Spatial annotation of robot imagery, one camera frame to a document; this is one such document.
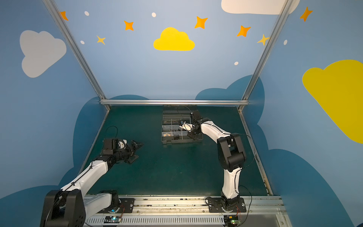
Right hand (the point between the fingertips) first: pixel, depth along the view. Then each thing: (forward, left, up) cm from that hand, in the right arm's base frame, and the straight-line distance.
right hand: (194, 130), depth 99 cm
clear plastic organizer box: (-1, +16, -3) cm, 17 cm away
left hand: (-19, +31, +5) cm, 36 cm away
